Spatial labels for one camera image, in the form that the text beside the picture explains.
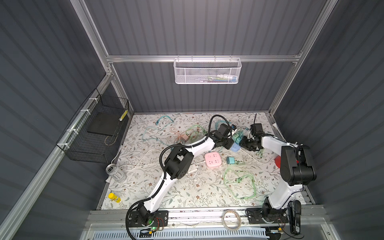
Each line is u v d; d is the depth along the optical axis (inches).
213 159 36.0
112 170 30.0
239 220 28.4
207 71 48.6
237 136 37.9
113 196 28.4
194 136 41.6
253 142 29.1
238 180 33.6
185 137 40.2
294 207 28.4
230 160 36.6
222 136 31.0
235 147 38.0
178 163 23.6
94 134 28.9
